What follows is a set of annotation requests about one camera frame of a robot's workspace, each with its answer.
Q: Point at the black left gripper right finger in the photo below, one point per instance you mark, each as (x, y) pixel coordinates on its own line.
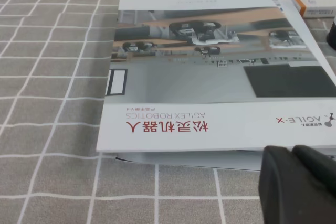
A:
(319, 165)

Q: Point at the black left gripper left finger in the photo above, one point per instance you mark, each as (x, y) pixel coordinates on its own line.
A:
(289, 193)

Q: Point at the black mesh pen holder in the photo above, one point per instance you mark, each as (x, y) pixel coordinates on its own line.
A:
(331, 36)

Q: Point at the grey booklet under catalogue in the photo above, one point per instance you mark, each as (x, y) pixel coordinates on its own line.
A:
(240, 159)

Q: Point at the white Agilex Robotics catalogue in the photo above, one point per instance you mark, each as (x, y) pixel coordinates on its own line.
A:
(212, 75)

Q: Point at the grey checked tablecloth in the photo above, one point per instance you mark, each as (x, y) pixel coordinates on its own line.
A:
(54, 56)

